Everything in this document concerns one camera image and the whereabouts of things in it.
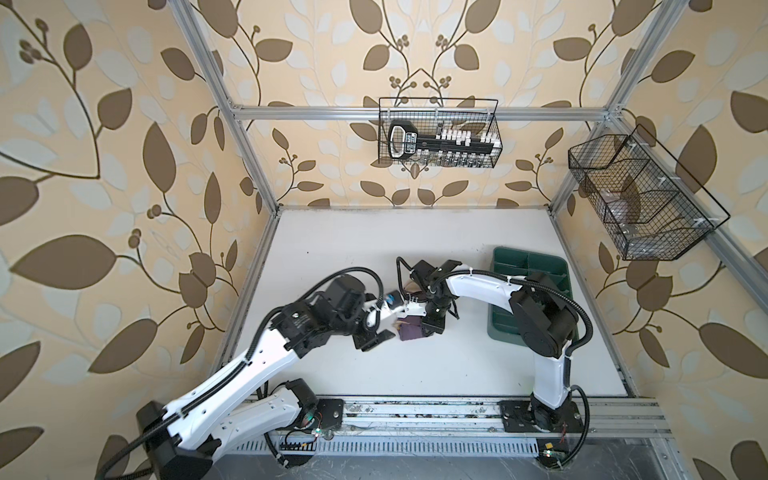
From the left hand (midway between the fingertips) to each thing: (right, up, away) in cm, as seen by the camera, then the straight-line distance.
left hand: (389, 318), depth 70 cm
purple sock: (+7, -7, +15) cm, 18 cm away
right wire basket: (+65, +27, +3) cm, 70 cm away
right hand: (+11, -9, +18) cm, 23 cm away
